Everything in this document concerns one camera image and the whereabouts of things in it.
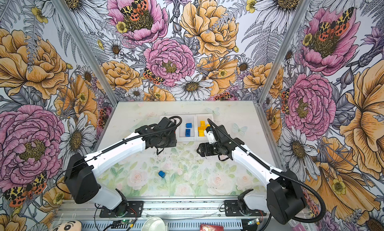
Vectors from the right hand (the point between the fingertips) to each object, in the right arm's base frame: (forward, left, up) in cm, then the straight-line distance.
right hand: (204, 154), depth 82 cm
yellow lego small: (+20, +1, -7) cm, 21 cm away
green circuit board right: (-29, -22, -11) cm, 38 cm away
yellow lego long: (+27, -1, -8) cm, 28 cm away
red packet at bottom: (-31, -1, -6) cm, 32 cm away
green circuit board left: (-28, +38, -10) cm, 48 cm away
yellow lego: (+8, -2, +16) cm, 18 cm away
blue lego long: (+21, +10, -9) cm, 25 cm away
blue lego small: (-7, +24, -9) cm, 26 cm away
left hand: (+4, +17, +3) cm, 18 cm away
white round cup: (-29, +24, -9) cm, 39 cm away
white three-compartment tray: (+28, +5, -3) cm, 28 cm away
